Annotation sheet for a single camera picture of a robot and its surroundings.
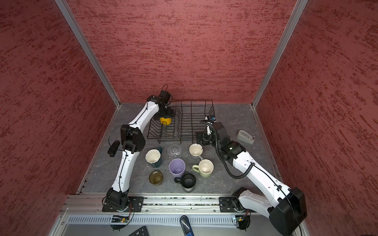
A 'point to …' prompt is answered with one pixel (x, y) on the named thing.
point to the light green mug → (205, 168)
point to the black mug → (188, 181)
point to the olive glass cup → (155, 177)
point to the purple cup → (176, 166)
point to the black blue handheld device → (186, 225)
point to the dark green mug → (153, 156)
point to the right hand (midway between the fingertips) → (202, 134)
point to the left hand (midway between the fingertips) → (166, 118)
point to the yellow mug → (168, 120)
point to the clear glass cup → (174, 150)
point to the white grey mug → (196, 150)
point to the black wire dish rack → (189, 115)
